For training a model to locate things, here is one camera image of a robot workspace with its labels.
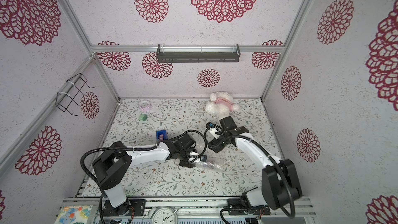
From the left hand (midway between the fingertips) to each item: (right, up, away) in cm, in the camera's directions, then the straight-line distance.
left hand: (193, 159), depth 88 cm
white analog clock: (-12, -19, -20) cm, 30 cm away
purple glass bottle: (+10, -1, -6) cm, 12 cm away
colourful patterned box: (-51, -18, -20) cm, 58 cm away
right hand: (+12, +11, -2) cm, 16 cm away
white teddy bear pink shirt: (+19, +32, +17) cm, 41 cm away
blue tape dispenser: (-19, +13, +4) cm, 23 cm away
